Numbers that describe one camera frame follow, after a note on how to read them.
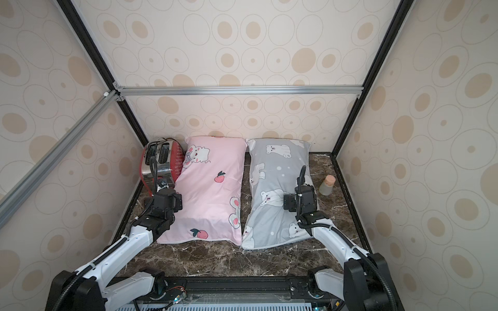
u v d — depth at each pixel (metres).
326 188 1.00
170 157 0.92
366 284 0.41
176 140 1.06
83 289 0.40
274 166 0.93
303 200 0.65
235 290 0.75
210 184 0.91
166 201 0.62
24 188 0.54
